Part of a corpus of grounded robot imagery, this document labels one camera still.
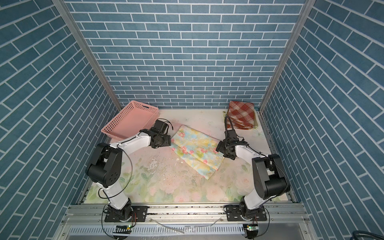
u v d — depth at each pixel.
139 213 0.73
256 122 1.07
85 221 0.74
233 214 0.74
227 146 0.69
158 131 0.75
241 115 1.07
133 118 1.18
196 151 0.94
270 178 0.46
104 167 0.48
